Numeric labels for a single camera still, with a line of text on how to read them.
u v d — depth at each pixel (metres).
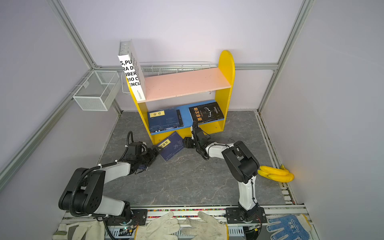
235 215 0.74
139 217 0.74
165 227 0.71
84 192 0.44
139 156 0.77
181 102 1.20
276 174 0.83
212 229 0.71
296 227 0.71
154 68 0.92
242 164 0.51
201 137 0.77
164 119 0.92
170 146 0.99
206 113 0.99
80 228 0.69
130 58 0.55
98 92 0.96
